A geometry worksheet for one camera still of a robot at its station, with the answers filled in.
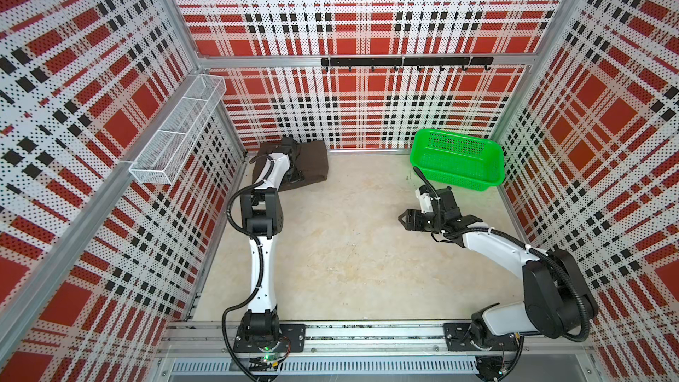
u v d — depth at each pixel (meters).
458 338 0.73
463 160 1.20
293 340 0.74
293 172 0.95
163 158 0.92
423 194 0.82
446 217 0.69
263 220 0.66
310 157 1.15
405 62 0.88
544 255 0.46
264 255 0.66
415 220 0.78
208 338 0.75
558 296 0.43
